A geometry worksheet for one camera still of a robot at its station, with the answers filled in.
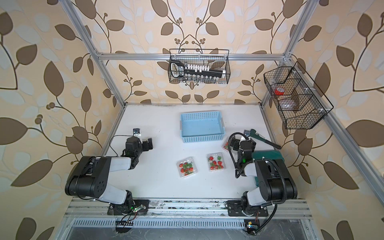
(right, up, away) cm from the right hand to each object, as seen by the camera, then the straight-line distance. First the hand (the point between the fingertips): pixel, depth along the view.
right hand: (243, 137), depth 92 cm
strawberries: (-18, -16, -4) cm, 25 cm away
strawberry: (-35, -17, -6) cm, 39 cm away
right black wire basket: (+28, +21, -10) cm, 37 cm away
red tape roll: (+17, +27, -11) cm, 34 cm away
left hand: (-65, 0, +2) cm, 65 cm away
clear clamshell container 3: (-11, -5, +5) cm, 13 cm away
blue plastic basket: (-25, +6, +17) cm, 31 cm away
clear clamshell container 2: (-17, -14, -3) cm, 22 cm away
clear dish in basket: (+18, +19, -19) cm, 32 cm away
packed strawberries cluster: (-10, -6, +1) cm, 11 cm away
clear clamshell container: (-34, -13, -1) cm, 36 cm away
